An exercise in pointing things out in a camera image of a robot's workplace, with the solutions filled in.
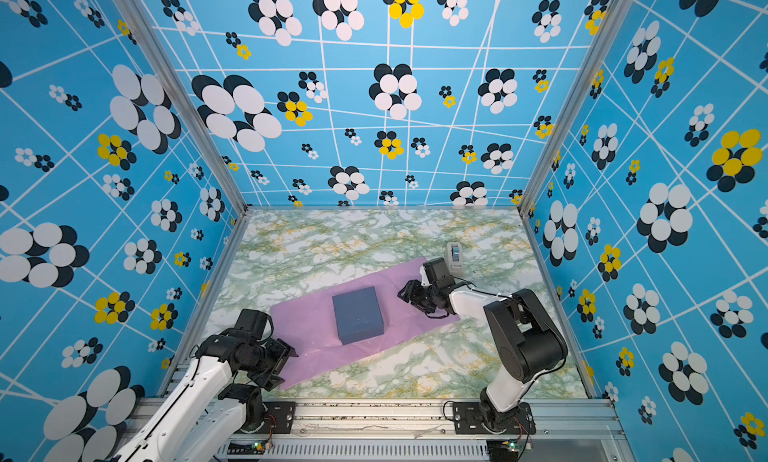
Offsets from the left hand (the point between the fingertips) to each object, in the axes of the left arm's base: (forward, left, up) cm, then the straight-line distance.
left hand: (297, 360), depth 81 cm
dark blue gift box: (+12, -16, +3) cm, 20 cm away
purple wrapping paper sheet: (+12, -1, -2) cm, 12 cm away
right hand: (+20, -30, -1) cm, 36 cm away
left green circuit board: (-19, +9, -4) cm, 22 cm away
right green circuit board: (-19, -55, -2) cm, 58 cm away
